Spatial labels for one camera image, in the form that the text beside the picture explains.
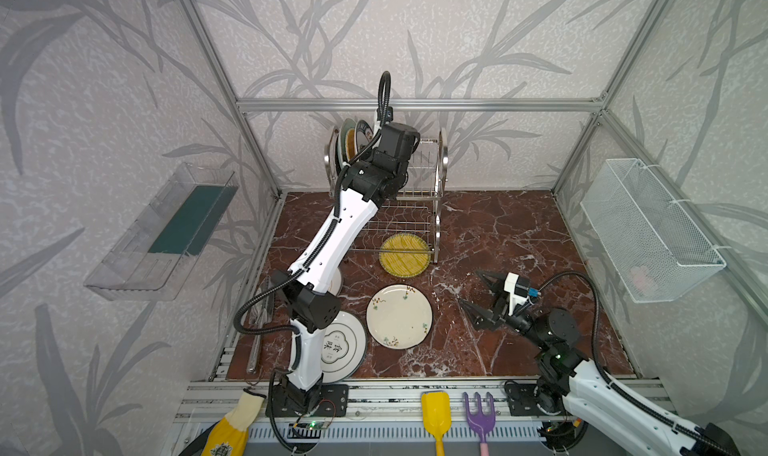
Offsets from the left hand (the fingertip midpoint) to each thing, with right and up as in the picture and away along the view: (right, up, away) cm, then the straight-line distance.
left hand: (381, 137), depth 74 cm
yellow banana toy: (-35, -71, -6) cm, 79 cm away
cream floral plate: (+4, -49, +14) cm, 51 cm away
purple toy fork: (+24, -69, -3) cm, 73 cm away
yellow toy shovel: (+14, -69, -2) cm, 70 cm away
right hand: (+21, -34, -5) cm, 41 cm away
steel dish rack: (+8, -22, +32) cm, 39 cm away
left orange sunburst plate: (-16, -41, +20) cm, 49 cm away
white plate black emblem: (-11, -57, +9) cm, 59 cm away
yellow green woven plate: (+5, -36, +25) cm, 44 cm away
